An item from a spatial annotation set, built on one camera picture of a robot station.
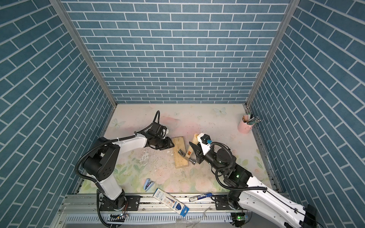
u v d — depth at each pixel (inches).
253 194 19.5
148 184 30.9
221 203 28.9
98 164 18.6
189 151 28.9
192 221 27.3
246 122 37.8
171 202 28.5
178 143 36.6
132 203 29.2
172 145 35.0
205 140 21.3
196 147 25.6
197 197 29.3
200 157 23.1
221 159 19.6
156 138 29.2
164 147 32.5
